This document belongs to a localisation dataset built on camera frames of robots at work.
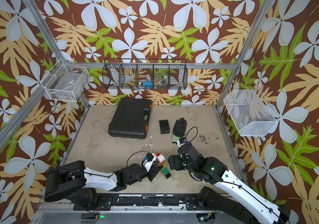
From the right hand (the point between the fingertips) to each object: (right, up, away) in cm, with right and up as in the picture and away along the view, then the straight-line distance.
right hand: (172, 159), depth 71 cm
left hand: (-5, -4, +7) cm, 9 cm away
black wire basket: (-16, +53, +27) cm, 62 cm away
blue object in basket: (-14, +45, +24) cm, 53 cm away
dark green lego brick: (-2, -10, +7) cm, 12 cm away
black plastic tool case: (-28, +21, +33) cm, 48 cm away
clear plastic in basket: (-6, +48, +26) cm, 55 cm away
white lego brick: (-6, 0, +2) cm, 6 cm away
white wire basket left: (-66, +44, +15) cm, 80 cm away
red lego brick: (-7, +1, +5) cm, 9 cm away
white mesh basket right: (+47, +23, +8) cm, 54 cm away
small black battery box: (-3, +15, +33) cm, 37 cm away
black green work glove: (+8, +12, +30) cm, 33 cm away
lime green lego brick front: (-4, -7, +7) cm, 11 cm away
